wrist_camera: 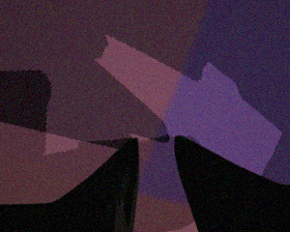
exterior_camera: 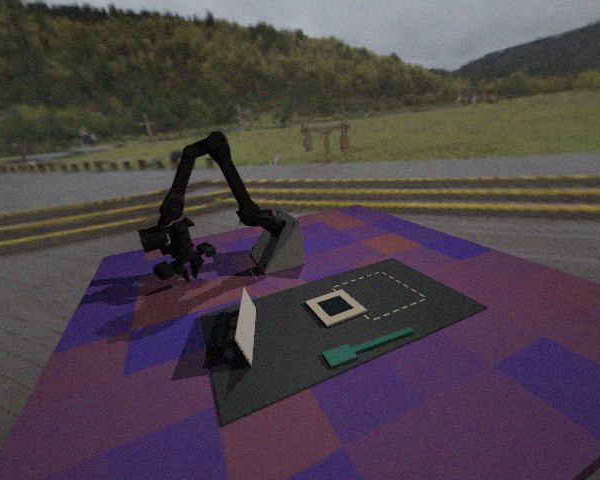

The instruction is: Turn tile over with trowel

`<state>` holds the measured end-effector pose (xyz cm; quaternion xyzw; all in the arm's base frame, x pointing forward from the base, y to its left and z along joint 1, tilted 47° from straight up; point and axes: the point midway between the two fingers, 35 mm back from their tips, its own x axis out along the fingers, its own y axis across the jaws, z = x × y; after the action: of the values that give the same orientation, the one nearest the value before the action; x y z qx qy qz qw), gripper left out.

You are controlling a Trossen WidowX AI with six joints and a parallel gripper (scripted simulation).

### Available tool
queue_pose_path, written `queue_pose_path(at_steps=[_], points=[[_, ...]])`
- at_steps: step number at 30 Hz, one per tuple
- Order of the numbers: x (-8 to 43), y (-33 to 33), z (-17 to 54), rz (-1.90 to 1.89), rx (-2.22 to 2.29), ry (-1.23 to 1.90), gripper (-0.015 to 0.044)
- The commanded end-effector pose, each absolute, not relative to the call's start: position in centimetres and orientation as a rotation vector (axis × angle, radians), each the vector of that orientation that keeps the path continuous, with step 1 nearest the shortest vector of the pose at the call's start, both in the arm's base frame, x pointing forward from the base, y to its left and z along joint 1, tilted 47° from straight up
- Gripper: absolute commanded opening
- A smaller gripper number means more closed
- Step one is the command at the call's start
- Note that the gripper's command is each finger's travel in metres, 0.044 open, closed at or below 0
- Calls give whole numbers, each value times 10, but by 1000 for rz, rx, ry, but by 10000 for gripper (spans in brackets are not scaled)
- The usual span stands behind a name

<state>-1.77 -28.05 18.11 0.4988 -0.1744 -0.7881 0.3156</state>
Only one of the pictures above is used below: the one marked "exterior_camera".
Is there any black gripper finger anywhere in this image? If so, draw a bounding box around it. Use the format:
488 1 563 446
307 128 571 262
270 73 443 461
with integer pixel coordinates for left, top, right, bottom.
190 259 204 279
175 268 190 283

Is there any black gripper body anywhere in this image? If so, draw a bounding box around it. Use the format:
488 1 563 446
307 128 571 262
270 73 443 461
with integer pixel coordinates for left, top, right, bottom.
154 240 216 280

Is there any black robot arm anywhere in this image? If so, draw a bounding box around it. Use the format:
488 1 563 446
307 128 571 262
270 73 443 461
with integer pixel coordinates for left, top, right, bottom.
137 131 287 259

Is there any beige square tile with dark square centre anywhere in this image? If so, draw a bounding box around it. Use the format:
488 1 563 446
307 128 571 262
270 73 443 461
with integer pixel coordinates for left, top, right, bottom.
305 289 367 327

